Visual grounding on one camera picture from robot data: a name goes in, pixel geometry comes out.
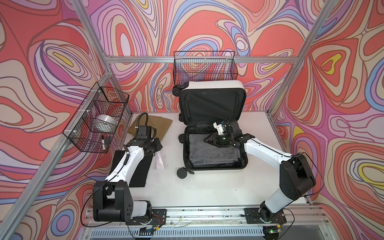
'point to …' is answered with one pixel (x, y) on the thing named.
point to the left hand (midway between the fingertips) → (161, 144)
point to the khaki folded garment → (160, 124)
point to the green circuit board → (146, 230)
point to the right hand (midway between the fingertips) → (206, 144)
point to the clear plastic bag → (159, 162)
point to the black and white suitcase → (201, 103)
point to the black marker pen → (103, 143)
